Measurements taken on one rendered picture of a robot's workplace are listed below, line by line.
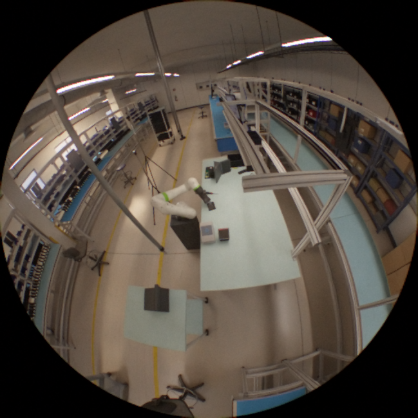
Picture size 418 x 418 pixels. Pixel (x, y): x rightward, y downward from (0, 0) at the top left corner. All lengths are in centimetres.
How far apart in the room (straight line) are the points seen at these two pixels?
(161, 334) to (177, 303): 32
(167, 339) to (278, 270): 110
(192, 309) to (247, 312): 78
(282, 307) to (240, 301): 64
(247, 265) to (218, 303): 111
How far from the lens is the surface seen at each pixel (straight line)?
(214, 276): 133
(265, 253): 140
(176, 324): 129
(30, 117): 370
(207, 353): 243
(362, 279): 197
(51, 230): 439
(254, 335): 234
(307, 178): 60
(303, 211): 106
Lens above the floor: 229
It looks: 50 degrees down
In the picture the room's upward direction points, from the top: 15 degrees counter-clockwise
